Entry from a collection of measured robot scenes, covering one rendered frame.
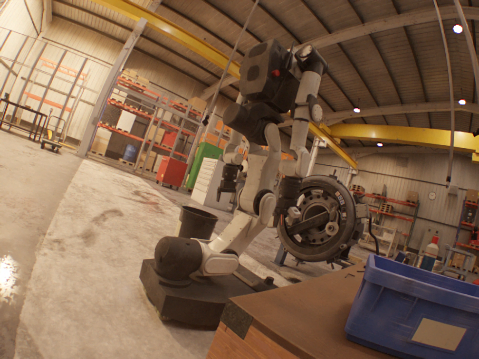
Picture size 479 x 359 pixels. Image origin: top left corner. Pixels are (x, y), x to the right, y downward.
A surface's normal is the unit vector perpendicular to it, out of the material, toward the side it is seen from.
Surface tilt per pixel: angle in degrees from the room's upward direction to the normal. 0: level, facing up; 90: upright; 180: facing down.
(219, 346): 90
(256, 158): 100
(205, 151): 90
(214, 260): 90
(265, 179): 90
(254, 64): 105
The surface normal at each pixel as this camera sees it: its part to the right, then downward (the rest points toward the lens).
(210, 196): 0.59, 0.16
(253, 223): -0.71, -0.26
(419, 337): -0.54, -0.22
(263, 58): -0.77, -0.01
